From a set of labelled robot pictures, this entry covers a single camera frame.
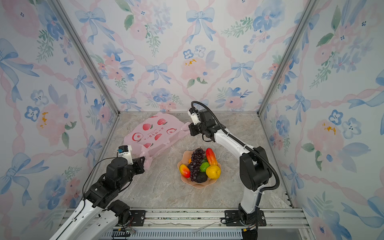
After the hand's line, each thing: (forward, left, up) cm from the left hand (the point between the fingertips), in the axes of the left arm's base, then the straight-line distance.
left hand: (145, 156), depth 75 cm
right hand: (+22, -22, -1) cm, 31 cm away
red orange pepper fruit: (+7, -35, -11) cm, 37 cm away
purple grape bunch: (+5, -26, -10) cm, 28 cm away
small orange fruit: (+5, -22, -15) cm, 27 cm away
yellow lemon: (-4, -34, -9) cm, 36 cm away
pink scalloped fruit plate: (+9, -20, -15) cm, 27 cm away
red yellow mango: (-2, -19, -11) cm, 22 cm away
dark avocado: (-6, -28, -13) cm, 32 cm away
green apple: (+1, -30, -13) cm, 33 cm away
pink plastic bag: (+17, +3, -6) cm, 19 cm away
